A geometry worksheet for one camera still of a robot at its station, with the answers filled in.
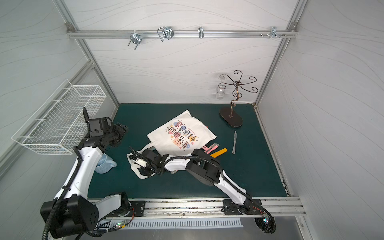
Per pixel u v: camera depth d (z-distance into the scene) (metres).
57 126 0.67
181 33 0.77
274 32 0.76
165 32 0.77
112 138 0.66
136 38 0.77
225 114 1.11
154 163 0.71
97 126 0.59
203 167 0.57
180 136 1.00
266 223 0.72
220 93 1.00
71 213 0.38
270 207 0.76
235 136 1.01
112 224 0.70
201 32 0.78
